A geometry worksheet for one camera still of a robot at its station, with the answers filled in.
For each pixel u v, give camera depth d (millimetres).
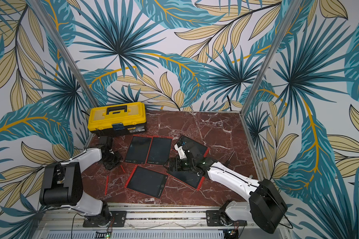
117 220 733
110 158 764
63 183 445
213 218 732
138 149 978
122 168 899
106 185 837
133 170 899
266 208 408
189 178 883
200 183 856
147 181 860
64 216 750
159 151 985
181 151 744
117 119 936
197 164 619
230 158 949
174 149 761
